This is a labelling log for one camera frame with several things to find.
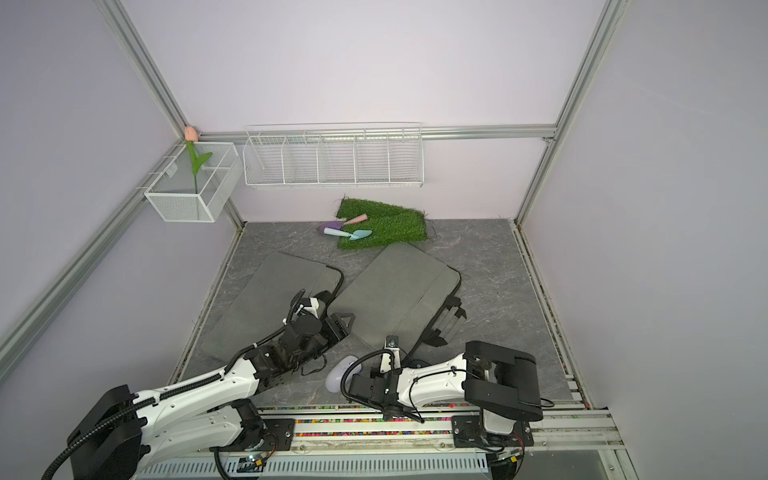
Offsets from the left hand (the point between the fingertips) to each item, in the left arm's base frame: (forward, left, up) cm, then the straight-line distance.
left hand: (350, 324), depth 81 cm
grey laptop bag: (+13, -16, -8) cm, 22 cm away
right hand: (-9, -7, -12) cm, 16 cm away
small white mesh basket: (+30, +45, +24) cm, 59 cm away
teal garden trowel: (+42, 0, -10) cm, 43 cm away
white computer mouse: (-10, +6, -11) cm, 16 cm away
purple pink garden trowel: (+49, +7, -11) cm, 50 cm away
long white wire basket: (+52, +4, +19) cm, 56 cm away
